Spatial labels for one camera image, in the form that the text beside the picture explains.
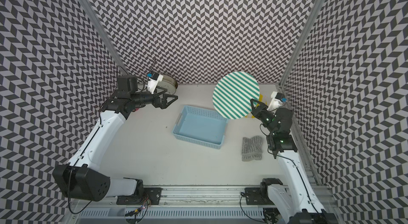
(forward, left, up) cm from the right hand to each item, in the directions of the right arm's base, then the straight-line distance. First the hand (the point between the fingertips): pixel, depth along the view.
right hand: (250, 102), depth 73 cm
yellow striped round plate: (0, -4, +3) cm, 5 cm away
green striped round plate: (+8, +7, -2) cm, 11 cm away
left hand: (+3, +37, +3) cm, 37 cm away
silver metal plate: (+27, +45, -13) cm, 54 cm away
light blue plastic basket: (+2, +24, -24) cm, 34 cm away
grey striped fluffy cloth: (-13, -3, -24) cm, 27 cm away
